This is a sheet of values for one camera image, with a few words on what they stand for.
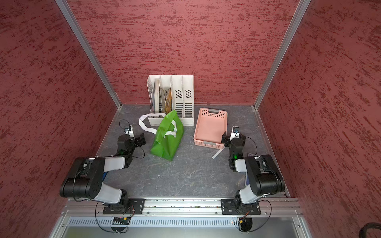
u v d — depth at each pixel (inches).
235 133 30.7
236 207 26.3
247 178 20.0
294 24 29.9
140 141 34.1
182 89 44.7
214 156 36.3
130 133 32.5
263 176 17.9
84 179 17.8
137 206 29.3
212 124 42.3
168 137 32.9
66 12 28.5
